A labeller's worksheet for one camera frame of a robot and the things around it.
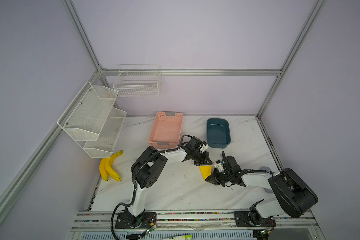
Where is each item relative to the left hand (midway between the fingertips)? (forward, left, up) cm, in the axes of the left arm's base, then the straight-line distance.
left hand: (212, 163), depth 87 cm
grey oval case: (0, -33, -4) cm, 34 cm away
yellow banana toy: (-2, +63, -1) cm, 63 cm away
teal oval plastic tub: (+26, -9, -5) cm, 28 cm away
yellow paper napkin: (-3, +3, -3) cm, 5 cm away
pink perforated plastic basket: (+30, +30, -6) cm, 43 cm away
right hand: (-8, +4, -4) cm, 10 cm away
